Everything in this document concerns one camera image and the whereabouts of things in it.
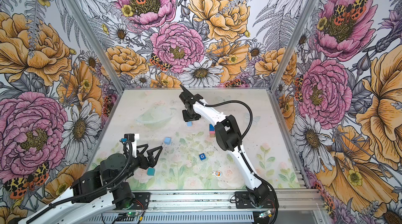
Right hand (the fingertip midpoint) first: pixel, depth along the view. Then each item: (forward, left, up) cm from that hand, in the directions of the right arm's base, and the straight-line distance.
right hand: (190, 122), depth 99 cm
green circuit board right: (-47, -36, -4) cm, 59 cm away
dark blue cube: (-7, -13, +4) cm, 15 cm away
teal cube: (-28, +20, -2) cm, 34 cm away
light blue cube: (0, +1, -1) cm, 2 cm away
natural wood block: (-8, -13, -2) cm, 15 cm away
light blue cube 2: (-11, +13, -2) cm, 17 cm away
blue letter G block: (-21, -7, -2) cm, 22 cm away
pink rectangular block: (-5, -13, -3) cm, 14 cm away
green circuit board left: (-46, +25, -3) cm, 52 cm away
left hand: (-25, +14, +16) cm, 33 cm away
